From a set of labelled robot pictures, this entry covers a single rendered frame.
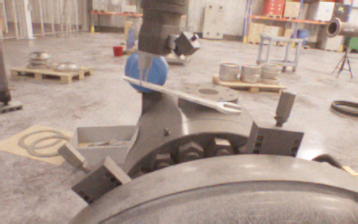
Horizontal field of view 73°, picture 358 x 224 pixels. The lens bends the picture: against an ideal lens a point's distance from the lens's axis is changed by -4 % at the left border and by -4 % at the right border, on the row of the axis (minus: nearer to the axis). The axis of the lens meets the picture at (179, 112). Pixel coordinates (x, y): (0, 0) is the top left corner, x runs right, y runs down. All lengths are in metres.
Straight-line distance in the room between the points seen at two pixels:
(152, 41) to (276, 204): 0.29
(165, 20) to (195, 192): 0.25
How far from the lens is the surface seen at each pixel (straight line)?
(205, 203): 0.32
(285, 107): 0.40
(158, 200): 0.34
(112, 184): 0.43
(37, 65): 5.23
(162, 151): 0.67
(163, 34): 0.40
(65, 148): 0.43
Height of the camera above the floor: 1.16
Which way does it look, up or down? 21 degrees down
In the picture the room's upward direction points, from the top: 4 degrees clockwise
